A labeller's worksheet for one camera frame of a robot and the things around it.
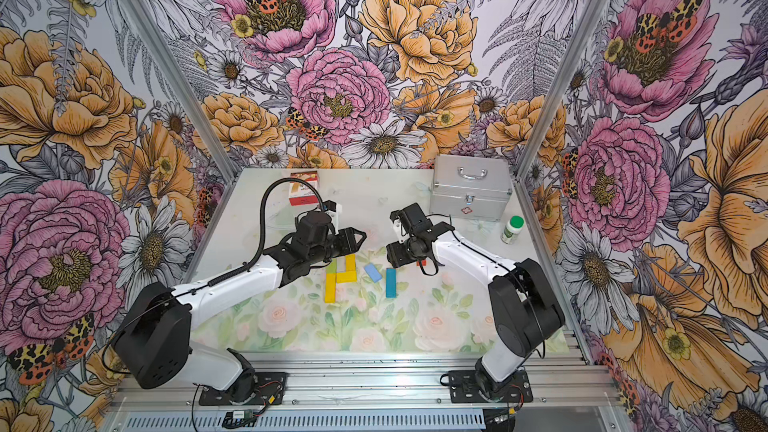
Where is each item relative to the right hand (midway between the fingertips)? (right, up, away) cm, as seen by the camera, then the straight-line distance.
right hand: (400, 260), depth 88 cm
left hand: (-11, +5, -3) cm, 13 cm away
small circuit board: (-39, -35, -16) cm, 54 cm away
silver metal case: (+24, +22, +11) cm, 34 cm away
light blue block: (-8, -5, +6) cm, 11 cm away
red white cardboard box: (-36, +20, +22) cm, 47 cm away
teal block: (-3, -7, +3) cm, 9 cm away
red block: (+6, +2, -11) cm, 12 cm away
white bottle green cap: (+36, +8, +8) cm, 38 cm away
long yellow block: (-21, -9, +3) cm, 23 cm away
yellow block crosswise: (-16, -6, +5) cm, 18 cm away
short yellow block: (-15, -2, +9) cm, 18 cm away
